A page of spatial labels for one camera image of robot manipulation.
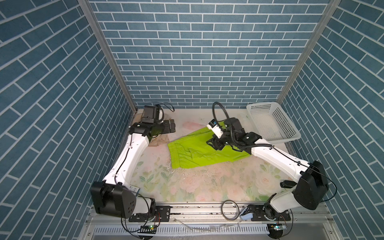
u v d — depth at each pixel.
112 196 0.39
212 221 0.74
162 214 0.74
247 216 0.72
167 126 0.71
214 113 0.65
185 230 0.71
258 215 0.73
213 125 0.69
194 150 0.94
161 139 1.00
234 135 0.61
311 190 0.43
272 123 1.12
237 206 0.75
